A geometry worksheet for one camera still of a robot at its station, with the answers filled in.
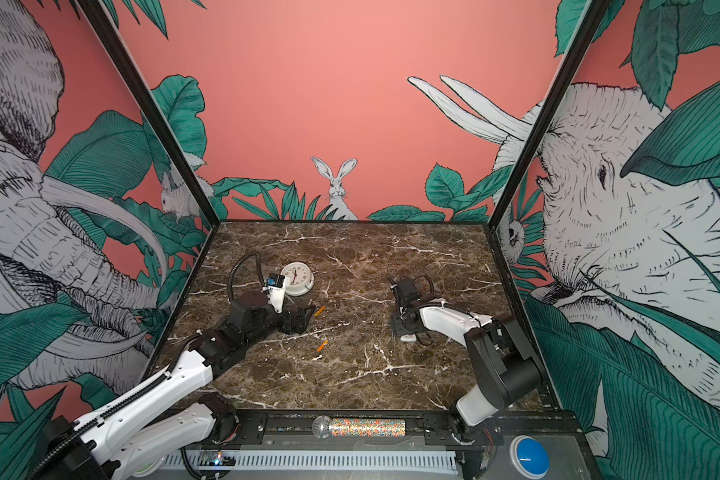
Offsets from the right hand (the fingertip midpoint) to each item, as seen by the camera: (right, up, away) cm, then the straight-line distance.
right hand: (402, 321), depth 92 cm
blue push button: (+27, -26, -23) cm, 44 cm away
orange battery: (-25, -6, -4) cm, 26 cm away
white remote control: (+1, -4, -4) cm, 6 cm away
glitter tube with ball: (-21, -21, -21) cm, 36 cm away
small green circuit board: (-47, -27, -22) cm, 58 cm away
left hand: (-29, +9, -13) cm, 33 cm away
